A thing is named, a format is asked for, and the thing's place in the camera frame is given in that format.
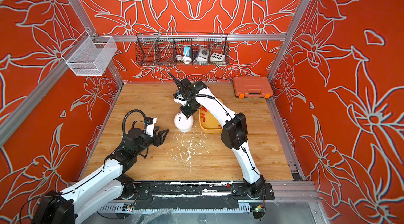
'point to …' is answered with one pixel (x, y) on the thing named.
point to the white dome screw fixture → (183, 124)
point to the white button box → (217, 57)
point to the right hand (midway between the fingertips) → (183, 114)
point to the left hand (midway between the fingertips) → (164, 128)
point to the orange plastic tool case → (252, 86)
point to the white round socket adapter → (203, 54)
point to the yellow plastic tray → (208, 122)
